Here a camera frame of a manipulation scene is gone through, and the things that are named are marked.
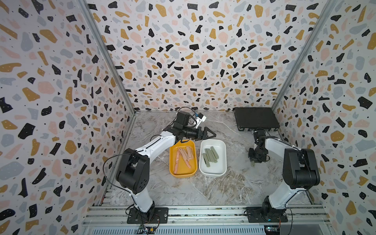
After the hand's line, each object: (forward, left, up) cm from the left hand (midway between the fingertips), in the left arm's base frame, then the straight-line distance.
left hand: (212, 136), depth 78 cm
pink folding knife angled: (+2, +13, -20) cm, 24 cm away
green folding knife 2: (0, +1, -21) cm, 21 cm away
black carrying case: (+33, -35, -22) cm, 53 cm away
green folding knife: (-2, +3, -22) cm, 22 cm away
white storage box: (-9, -3, -22) cm, 24 cm away
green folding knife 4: (+3, -4, -22) cm, 23 cm away
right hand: (-2, -28, -23) cm, 36 cm away
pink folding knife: (+1, +18, -21) cm, 27 cm away
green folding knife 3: (0, -1, -21) cm, 21 cm away
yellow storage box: (-3, +17, -21) cm, 27 cm away
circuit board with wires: (-39, +32, -23) cm, 55 cm away
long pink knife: (-4, +15, -22) cm, 27 cm away
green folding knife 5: (-6, -27, -22) cm, 35 cm away
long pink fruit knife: (-4, +21, -22) cm, 31 cm away
